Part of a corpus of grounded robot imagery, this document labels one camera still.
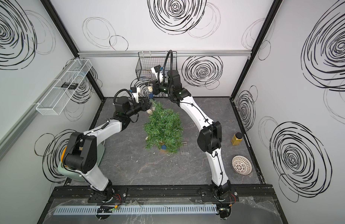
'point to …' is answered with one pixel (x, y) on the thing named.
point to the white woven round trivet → (242, 164)
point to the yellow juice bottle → (237, 138)
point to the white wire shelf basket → (56, 100)
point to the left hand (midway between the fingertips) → (151, 99)
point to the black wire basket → (159, 62)
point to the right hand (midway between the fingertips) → (146, 83)
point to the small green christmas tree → (163, 130)
